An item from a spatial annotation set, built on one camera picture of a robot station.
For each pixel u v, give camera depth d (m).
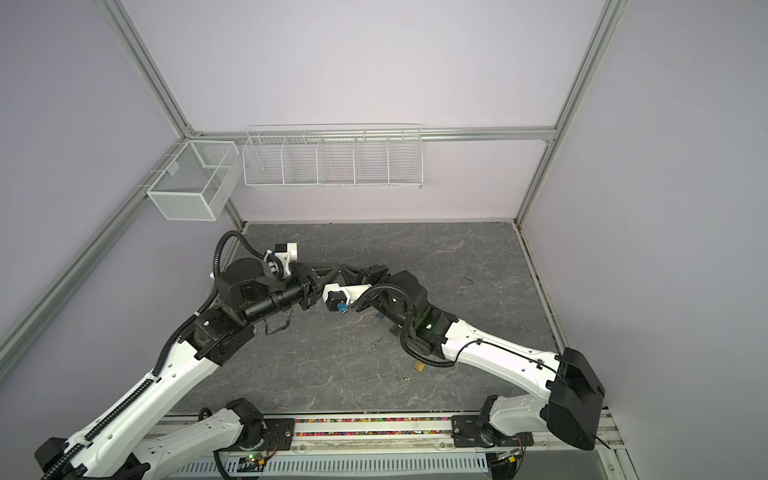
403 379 0.83
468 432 0.74
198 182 1.01
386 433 0.75
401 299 0.47
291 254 0.62
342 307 0.53
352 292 0.56
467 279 1.05
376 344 0.89
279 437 0.73
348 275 0.63
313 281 0.57
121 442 0.39
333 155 0.99
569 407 0.39
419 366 0.85
